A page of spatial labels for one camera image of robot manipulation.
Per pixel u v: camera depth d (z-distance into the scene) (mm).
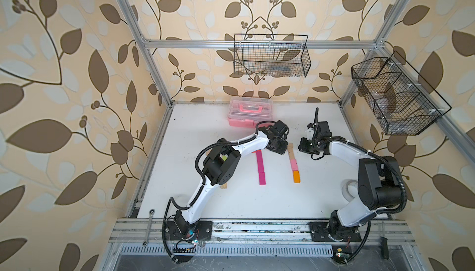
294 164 935
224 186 864
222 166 566
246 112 999
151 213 794
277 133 767
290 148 990
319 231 736
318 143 706
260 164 937
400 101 751
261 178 889
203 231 737
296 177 889
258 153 963
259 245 721
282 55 963
